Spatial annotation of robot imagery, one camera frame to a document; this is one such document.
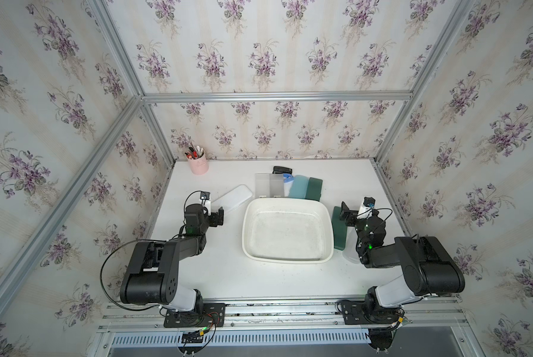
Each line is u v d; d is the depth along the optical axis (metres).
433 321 0.71
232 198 1.04
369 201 0.76
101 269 0.41
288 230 0.93
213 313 0.73
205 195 0.79
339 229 0.90
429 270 0.45
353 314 0.73
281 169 1.14
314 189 1.07
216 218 0.84
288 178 1.11
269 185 1.08
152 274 0.45
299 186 1.08
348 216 0.82
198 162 1.08
